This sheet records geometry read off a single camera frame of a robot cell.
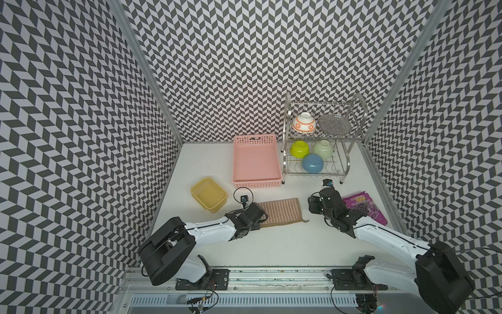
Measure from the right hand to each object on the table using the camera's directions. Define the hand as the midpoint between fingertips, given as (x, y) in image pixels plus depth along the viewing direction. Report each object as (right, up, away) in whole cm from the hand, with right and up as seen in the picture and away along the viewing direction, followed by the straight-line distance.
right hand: (312, 202), depth 87 cm
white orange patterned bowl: (-4, +35, -3) cm, 36 cm away
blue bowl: (+4, +17, +14) cm, 22 cm away
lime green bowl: (-2, +25, +18) cm, 31 cm away
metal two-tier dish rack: (+1, +30, -2) cm, 30 cm away
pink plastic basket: (-26, +18, +23) cm, 39 cm away
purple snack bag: (+23, -1, +1) cm, 23 cm away
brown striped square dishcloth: (-13, -5, +4) cm, 15 cm away
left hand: (-28, -9, +2) cm, 29 cm away
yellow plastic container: (-50, +1, +12) cm, 51 cm away
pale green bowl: (+10, +25, +18) cm, 32 cm away
